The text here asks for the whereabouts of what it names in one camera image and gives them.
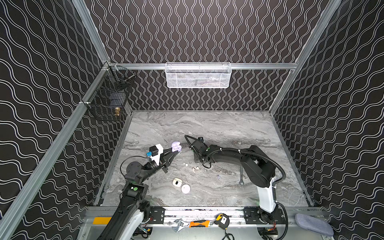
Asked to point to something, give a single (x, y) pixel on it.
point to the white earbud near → (186, 164)
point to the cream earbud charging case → (177, 182)
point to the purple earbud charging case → (176, 146)
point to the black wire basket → (109, 96)
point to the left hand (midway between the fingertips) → (178, 151)
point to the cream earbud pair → (193, 169)
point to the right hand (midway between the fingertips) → (201, 157)
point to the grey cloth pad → (314, 224)
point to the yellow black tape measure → (222, 220)
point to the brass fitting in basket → (117, 110)
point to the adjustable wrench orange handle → (180, 224)
